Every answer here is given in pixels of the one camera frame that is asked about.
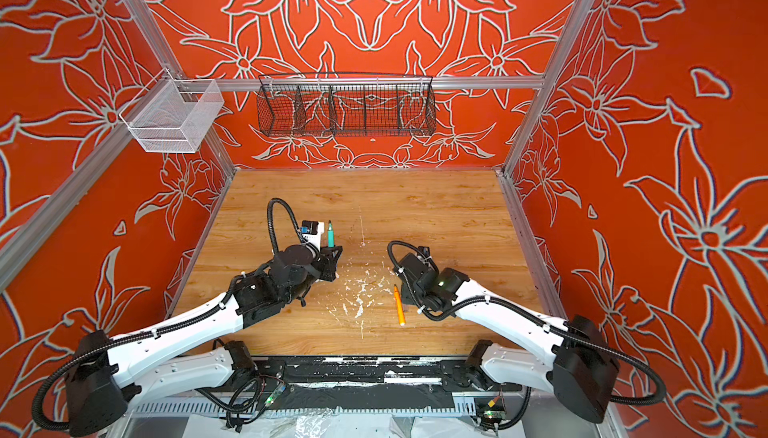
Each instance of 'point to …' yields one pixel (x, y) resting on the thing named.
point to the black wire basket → (346, 105)
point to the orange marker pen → (401, 311)
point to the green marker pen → (331, 235)
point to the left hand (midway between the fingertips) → (340, 246)
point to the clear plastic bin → (173, 115)
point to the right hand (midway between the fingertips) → (405, 291)
